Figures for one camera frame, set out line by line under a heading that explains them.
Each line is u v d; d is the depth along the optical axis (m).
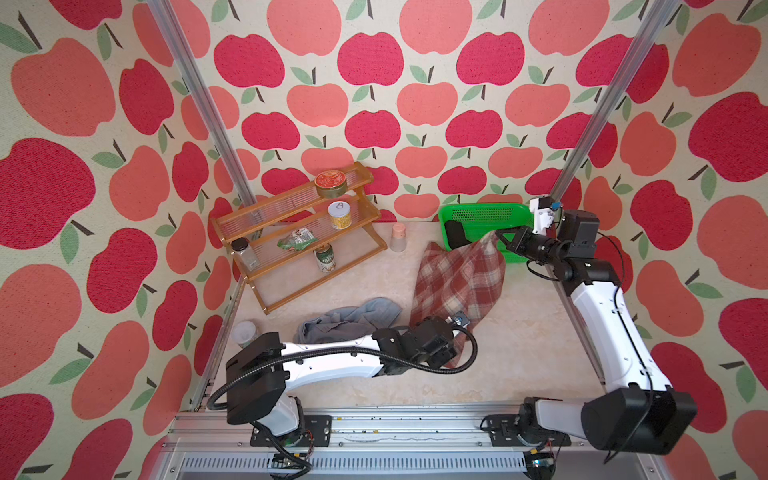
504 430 0.73
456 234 1.15
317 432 0.75
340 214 0.97
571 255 0.56
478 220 1.19
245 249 0.82
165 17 0.70
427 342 0.56
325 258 0.98
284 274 1.07
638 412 0.38
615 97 0.83
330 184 0.87
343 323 0.88
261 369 0.41
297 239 0.88
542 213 0.67
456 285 0.80
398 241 1.11
